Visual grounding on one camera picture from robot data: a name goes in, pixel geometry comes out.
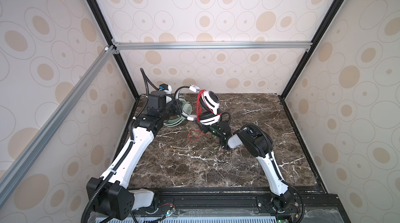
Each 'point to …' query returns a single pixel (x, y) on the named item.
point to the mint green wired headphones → (186, 108)
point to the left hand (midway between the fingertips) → (186, 100)
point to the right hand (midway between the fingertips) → (197, 120)
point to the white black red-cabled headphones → (208, 112)
